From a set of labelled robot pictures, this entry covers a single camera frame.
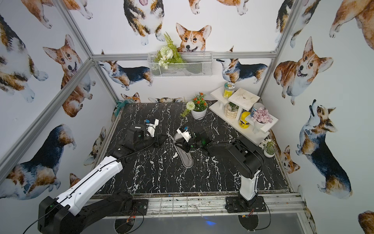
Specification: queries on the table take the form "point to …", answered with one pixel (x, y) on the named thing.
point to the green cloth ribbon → (119, 104)
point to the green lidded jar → (228, 89)
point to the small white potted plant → (268, 146)
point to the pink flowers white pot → (261, 117)
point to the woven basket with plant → (231, 110)
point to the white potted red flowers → (197, 107)
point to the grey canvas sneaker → (186, 157)
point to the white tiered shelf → (244, 99)
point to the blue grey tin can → (255, 107)
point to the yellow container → (243, 123)
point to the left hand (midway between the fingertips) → (167, 132)
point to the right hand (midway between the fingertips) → (179, 137)
